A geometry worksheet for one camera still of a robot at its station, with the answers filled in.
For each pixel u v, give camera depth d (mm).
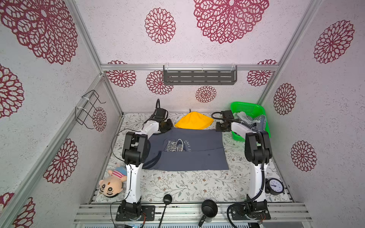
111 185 745
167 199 774
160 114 847
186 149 997
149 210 747
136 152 584
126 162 596
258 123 1036
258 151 586
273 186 800
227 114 895
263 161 547
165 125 947
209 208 743
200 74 944
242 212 732
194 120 1126
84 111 750
